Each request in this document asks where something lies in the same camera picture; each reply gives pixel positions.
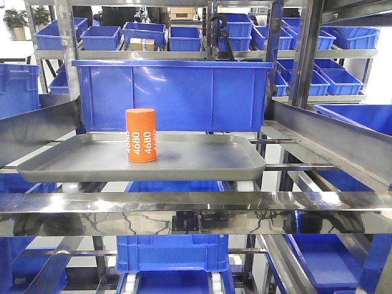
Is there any orange cylinder capacitor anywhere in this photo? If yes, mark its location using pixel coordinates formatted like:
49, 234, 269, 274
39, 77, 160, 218
125, 108, 157, 164

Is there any grey metal tray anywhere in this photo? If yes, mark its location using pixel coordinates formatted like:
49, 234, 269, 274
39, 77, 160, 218
17, 132, 267, 183

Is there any large blue plastic bin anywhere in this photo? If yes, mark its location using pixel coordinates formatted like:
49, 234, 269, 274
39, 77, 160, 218
72, 59, 273, 133

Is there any cardboard box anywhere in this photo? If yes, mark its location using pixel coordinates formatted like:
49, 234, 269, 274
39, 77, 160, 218
170, 6, 195, 21
130, 37, 156, 51

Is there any person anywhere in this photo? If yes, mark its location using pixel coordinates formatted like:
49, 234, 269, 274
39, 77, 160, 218
100, 6, 138, 28
146, 6, 170, 28

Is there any row of blue bins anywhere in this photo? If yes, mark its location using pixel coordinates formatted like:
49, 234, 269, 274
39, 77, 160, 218
34, 12, 381, 52
273, 58, 365, 97

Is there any small blue plastic bin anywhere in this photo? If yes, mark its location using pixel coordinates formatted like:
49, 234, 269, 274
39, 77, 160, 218
48, 63, 70, 94

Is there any potted plant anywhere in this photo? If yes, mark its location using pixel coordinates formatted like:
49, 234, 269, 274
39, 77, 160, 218
2, 7, 29, 41
31, 6, 51, 31

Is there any black hooked strap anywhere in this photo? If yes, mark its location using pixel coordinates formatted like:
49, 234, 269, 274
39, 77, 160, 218
210, 14, 238, 61

